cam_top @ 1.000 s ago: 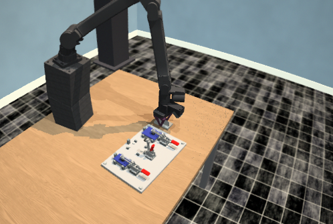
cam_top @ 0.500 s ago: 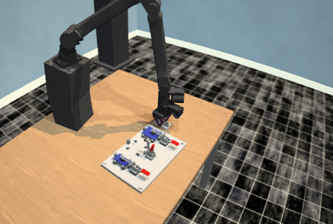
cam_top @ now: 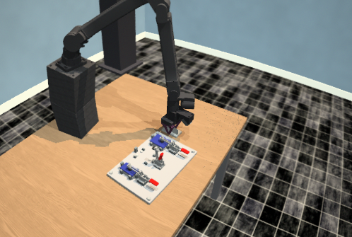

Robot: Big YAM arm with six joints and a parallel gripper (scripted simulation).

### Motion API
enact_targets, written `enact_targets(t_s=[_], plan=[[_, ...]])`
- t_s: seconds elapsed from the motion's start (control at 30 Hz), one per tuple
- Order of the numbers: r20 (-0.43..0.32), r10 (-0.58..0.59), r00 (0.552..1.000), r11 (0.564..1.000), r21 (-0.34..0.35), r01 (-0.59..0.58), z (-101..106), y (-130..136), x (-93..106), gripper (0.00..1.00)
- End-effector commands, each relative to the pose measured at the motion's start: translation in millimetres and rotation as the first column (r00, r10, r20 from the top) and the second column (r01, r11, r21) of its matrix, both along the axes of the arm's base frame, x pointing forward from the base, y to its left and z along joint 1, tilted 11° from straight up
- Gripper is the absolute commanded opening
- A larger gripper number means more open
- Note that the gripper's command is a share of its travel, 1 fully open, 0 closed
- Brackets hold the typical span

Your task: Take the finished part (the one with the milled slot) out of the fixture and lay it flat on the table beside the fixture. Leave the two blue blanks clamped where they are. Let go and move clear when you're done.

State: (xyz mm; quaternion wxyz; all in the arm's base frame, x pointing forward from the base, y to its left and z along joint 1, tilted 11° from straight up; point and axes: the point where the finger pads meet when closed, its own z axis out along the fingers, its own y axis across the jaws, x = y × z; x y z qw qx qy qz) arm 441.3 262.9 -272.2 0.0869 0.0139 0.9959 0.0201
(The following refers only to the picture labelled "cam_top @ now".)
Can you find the blue rectangular block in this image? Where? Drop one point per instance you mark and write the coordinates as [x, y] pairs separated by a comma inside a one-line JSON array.
[[126, 171]]

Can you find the blue flat plate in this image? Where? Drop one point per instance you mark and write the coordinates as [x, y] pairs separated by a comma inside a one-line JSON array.
[[156, 142]]

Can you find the toggle clamp with red handle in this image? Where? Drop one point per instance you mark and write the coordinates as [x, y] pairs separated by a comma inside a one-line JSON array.
[[174, 149]]

